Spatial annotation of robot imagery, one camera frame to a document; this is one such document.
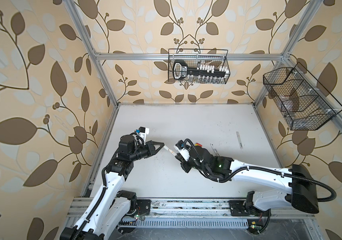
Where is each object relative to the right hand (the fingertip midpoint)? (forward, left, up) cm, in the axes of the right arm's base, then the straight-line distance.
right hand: (177, 156), depth 74 cm
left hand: (+4, +6, +5) cm, 9 cm away
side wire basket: (+17, -64, +17) cm, 68 cm away
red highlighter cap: (+17, -15, -17) cm, 28 cm away
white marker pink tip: (+20, -43, -18) cm, 51 cm away
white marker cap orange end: (+4, +5, +3) cm, 7 cm away
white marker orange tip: (+2, +2, +1) cm, 3 cm away
